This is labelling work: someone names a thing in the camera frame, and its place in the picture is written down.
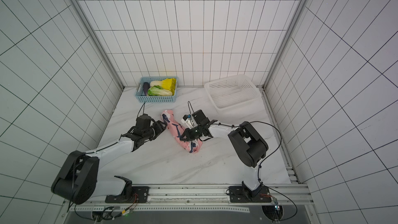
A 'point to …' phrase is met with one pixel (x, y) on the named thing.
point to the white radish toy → (156, 83)
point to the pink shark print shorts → (192, 146)
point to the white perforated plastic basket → (232, 92)
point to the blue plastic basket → (168, 82)
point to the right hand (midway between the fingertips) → (176, 142)
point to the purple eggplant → (146, 86)
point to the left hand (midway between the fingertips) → (169, 128)
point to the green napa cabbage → (156, 90)
